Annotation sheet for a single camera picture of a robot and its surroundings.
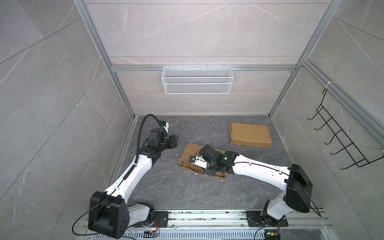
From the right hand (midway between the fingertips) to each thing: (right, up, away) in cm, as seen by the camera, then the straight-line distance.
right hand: (205, 161), depth 82 cm
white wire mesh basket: (-4, +52, +18) cm, 55 cm away
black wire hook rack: (+60, +8, -19) cm, 63 cm away
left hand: (-17, +15, +1) cm, 23 cm away
